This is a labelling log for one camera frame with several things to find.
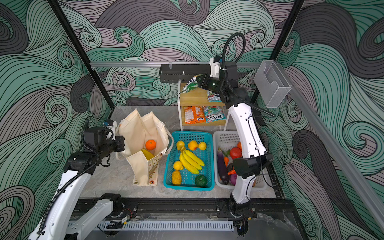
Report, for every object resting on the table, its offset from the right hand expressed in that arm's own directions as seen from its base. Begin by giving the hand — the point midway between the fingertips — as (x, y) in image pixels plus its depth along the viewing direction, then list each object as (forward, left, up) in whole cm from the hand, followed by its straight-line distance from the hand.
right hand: (196, 77), depth 67 cm
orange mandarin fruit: (-12, +28, -42) cm, 52 cm away
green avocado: (-34, -3, -42) cm, 54 cm away
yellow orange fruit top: (-12, +2, -42) cm, 44 cm away
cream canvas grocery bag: (-7, +33, -45) cm, 56 cm away
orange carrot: (-20, -19, -44) cm, 52 cm away
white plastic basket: (-7, -21, -43) cm, 49 cm away
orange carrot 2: (-29, -20, -41) cm, 54 cm away
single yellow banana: (-30, +21, -18) cm, 41 cm away
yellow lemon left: (-12, +10, -42) cm, 45 cm away
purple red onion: (-32, -20, -42) cm, 56 cm away
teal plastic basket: (-17, -7, -47) cm, 50 cm away
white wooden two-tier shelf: (+2, 0, -15) cm, 15 cm away
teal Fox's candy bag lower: (+4, -12, -29) cm, 32 cm away
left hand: (-19, +36, -22) cm, 46 cm away
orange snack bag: (+3, 0, -30) cm, 30 cm away
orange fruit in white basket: (-11, -28, -43) cm, 52 cm away
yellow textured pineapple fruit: (-32, +10, -42) cm, 54 cm away
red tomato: (-17, -24, -42) cm, 51 cm away
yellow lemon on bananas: (-25, +10, -42) cm, 50 cm away
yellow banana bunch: (-22, +3, -44) cm, 49 cm away
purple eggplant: (-26, -15, -42) cm, 51 cm away
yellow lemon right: (-12, -5, -43) cm, 44 cm away
